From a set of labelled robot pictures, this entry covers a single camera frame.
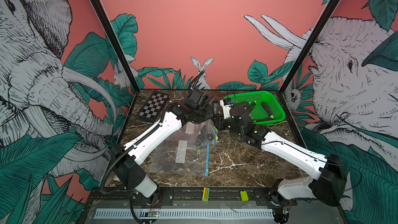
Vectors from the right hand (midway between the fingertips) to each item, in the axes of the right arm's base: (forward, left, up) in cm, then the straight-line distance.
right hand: (212, 115), depth 76 cm
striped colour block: (-31, +3, -22) cm, 38 cm away
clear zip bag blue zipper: (-6, +3, -9) cm, 12 cm away
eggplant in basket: (+22, -40, -23) cm, 51 cm away
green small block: (-31, -16, -25) cm, 43 cm away
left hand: (+1, -1, +1) cm, 2 cm away
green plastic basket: (+18, -34, -26) cm, 46 cm away
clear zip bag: (-9, +14, -26) cm, 31 cm away
